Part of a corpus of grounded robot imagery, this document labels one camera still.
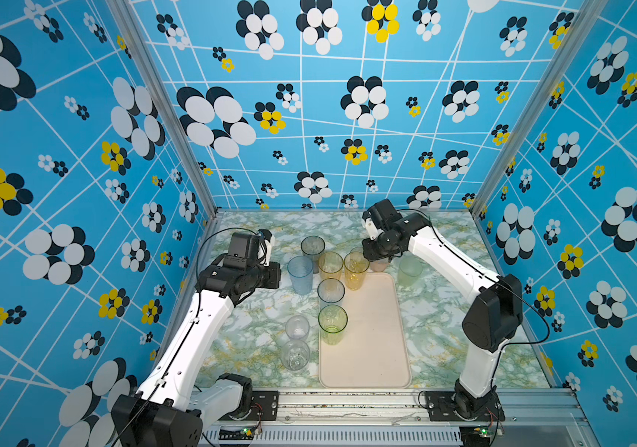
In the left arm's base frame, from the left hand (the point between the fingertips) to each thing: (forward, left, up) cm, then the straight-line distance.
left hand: (278, 269), depth 77 cm
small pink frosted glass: (+12, -32, -15) cm, 37 cm away
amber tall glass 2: (+9, -23, -11) cm, 27 cm away
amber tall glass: (+10, -15, -12) cm, 22 cm away
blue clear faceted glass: (0, -15, -13) cm, 20 cm away
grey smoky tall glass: (+13, -9, -5) cm, 16 cm away
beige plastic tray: (-16, -27, -21) cm, 38 cm away
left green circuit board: (-36, +8, -21) cm, 43 cm away
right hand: (+10, -27, -5) cm, 30 cm away
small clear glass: (-8, -4, -21) cm, 23 cm away
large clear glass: (-17, -4, -21) cm, 27 cm away
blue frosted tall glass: (+9, -4, -14) cm, 17 cm away
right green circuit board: (-36, -52, -21) cm, 66 cm away
